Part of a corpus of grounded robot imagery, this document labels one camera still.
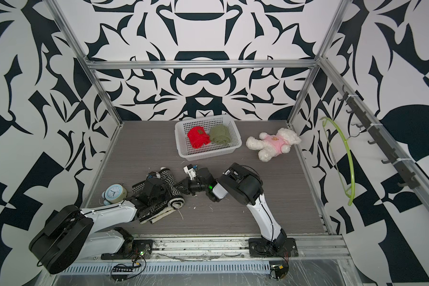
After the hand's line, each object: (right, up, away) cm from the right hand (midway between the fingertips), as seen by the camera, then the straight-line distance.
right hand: (172, 188), depth 87 cm
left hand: (0, 0, +4) cm, 4 cm away
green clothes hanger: (+69, +7, -23) cm, 73 cm away
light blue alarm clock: (-27, -2, -2) cm, 27 cm away
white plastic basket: (+18, +17, +18) cm, 31 cm away
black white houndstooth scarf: (+3, -4, -8) cm, 9 cm away
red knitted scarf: (+11, +25, +18) cm, 33 cm away
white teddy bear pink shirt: (+51, +20, +12) cm, 56 cm away
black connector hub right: (+46, -28, -15) cm, 56 cm away
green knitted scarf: (+24, +27, +19) cm, 40 cm away
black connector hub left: (-17, -28, -14) cm, 36 cm away
